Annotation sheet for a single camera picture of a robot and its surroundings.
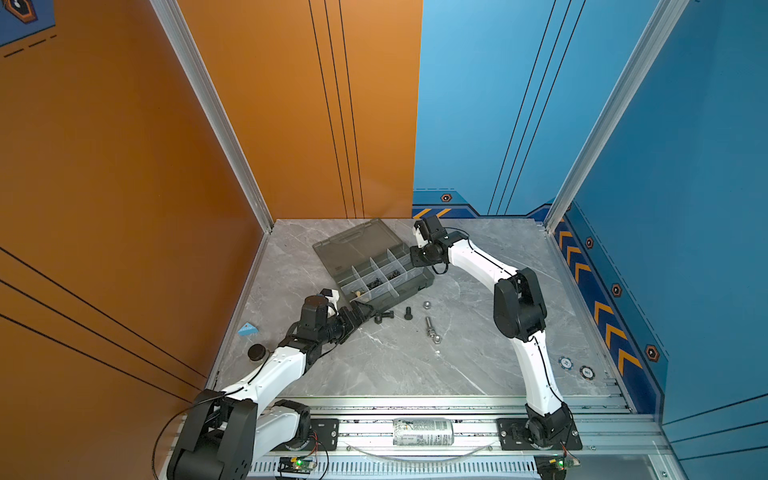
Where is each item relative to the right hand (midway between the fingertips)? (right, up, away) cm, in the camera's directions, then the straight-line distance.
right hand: (412, 258), depth 101 cm
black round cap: (-42, -24, -25) cm, 54 cm away
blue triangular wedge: (-51, -22, -12) cm, 57 cm away
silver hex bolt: (+5, -22, -11) cm, 25 cm away
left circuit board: (-30, -49, -31) cm, 65 cm away
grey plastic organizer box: (-14, -3, +1) cm, 14 cm away
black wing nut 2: (-6, -5, +2) cm, 9 cm away
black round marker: (+47, -32, -19) cm, 60 cm away
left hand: (-14, -16, -16) cm, 27 cm away
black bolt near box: (-11, -19, -10) cm, 24 cm away
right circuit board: (+32, -49, -31) cm, 66 cm away
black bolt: (-2, -18, -7) cm, 20 cm away
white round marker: (+43, -30, -17) cm, 55 cm away
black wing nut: (-12, -9, 0) cm, 15 cm away
